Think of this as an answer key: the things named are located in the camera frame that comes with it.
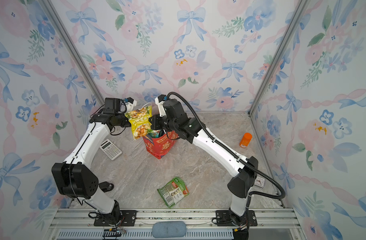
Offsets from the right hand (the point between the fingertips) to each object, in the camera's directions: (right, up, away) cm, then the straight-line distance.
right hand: (148, 118), depth 69 cm
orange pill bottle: (+55, -12, +26) cm, 62 cm away
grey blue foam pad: (+9, -51, 0) cm, 52 cm away
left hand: (-5, +1, +13) cm, 14 cm away
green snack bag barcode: (+10, -39, +13) cm, 43 cm away
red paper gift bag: (+3, -13, +11) cm, 17 cm away
